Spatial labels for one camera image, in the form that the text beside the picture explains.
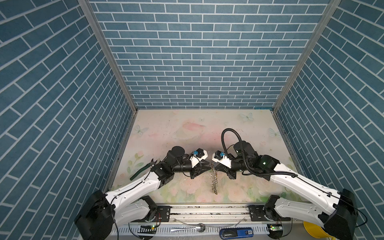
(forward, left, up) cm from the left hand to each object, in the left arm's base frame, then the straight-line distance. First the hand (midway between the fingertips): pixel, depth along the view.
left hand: (208, 166), depth 72 cm
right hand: (+1, -3, 0) cm, 3 cm away
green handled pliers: (+7, +37, -18) cm, 42 cm away
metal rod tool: (-23, +4, -15) cm, 28 cm away
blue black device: (-25, -11, -12) cm, 30 cm away
